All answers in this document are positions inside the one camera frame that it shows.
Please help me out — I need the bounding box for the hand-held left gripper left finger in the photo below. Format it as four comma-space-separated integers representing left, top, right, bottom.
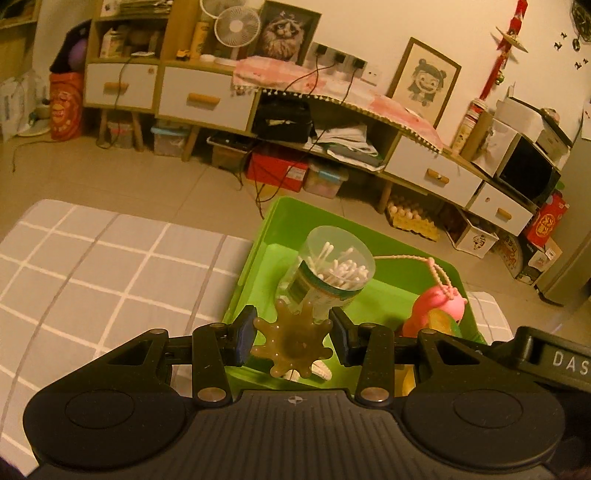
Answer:
104, 305, 258, 408

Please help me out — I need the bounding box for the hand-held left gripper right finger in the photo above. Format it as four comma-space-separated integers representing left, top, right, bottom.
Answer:
329, 306, 489, 408

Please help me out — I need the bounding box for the brown antler toy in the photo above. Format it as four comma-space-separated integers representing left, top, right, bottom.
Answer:
250, 298, 334, 378

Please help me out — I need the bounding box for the clear cotton swab jar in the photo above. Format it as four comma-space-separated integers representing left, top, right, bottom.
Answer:
276, 225, 377, 324

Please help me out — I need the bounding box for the green plastic box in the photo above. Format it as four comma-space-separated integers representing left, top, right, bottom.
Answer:
222, 196, 489, 398

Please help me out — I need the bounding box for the pink pig toy with strap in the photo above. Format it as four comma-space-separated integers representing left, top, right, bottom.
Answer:
373, 254, 469, 342

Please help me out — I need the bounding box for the brown printed carton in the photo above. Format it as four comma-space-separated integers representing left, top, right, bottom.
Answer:
499, 233, 561, 284

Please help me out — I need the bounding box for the grey refrigerator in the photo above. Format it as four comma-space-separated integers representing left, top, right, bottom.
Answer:
538, 124, 591, 305

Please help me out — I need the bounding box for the red gift box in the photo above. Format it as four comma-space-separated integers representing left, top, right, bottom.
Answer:
524, 194, 570, 252

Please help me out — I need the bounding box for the white printed carton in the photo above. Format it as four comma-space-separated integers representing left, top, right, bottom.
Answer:
455, 215, 499, 258

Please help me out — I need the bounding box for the egg tray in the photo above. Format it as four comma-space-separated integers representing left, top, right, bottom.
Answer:
387, 196, 441, 241

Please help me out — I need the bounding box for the pink storage box blue lid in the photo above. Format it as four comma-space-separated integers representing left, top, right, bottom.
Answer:
302, 164, 348, 200

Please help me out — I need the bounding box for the grey checked tablecloth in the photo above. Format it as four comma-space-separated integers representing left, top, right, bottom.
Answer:
0, 198, 513, 467

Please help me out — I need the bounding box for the red cardboard box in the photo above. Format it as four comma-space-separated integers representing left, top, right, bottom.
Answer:
247, 152, 309, 192

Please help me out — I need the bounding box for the clear storage box black lid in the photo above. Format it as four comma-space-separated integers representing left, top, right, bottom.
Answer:
208, 136, 252, 171

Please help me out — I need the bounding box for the black microwave oven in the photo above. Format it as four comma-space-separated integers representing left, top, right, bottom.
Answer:
496, 134, 561, 206

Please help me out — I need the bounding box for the pile of papers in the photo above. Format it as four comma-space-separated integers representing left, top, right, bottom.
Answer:
314, 124, 386, 168

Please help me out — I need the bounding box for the clear storage box blue lid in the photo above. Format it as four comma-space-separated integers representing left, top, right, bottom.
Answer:
151, 124, 191, 158

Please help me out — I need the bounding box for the black bag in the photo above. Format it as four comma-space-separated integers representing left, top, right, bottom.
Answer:
255, 99, 312, 144

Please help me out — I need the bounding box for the tall printed tube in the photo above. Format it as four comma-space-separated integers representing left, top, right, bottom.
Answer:
452, 99, 485, 155

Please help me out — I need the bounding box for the white appliance box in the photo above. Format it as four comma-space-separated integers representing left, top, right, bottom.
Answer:
494, 95, 573, 144

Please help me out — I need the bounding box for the long wooden cabinet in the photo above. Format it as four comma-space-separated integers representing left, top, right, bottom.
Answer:
83, 14, 539, 236

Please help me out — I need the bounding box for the pink fringed cloth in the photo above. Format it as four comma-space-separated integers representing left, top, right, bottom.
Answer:
232, 56, 444, 151

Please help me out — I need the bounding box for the framed cartoon picture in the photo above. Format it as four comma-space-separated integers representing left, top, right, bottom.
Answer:
387, 38, 461, 130

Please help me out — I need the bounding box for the orange printed bag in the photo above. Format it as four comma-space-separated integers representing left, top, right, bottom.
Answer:
50, 70, 85, 141

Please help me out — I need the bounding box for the white desk fan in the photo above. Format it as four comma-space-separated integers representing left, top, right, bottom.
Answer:
201, 0, 262, 61

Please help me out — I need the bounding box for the framed cat picture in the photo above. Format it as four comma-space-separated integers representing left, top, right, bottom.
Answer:
256, 0, 321, 65

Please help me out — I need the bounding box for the red hanging ornament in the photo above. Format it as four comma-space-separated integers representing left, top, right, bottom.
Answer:
480, 0, 529, 100

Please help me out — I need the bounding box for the white plastic sack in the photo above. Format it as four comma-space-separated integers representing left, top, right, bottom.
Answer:
0, 74, 33, 139

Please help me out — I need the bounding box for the purple ball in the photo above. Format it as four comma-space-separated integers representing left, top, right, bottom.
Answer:
69, 38, 88, 70

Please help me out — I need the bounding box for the white drawer wooden handle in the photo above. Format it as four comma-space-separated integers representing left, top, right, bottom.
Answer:
384, 136, 485, 206
467, 182, 535, 236
158, 66, 257, 132
85, 62, 158, 109

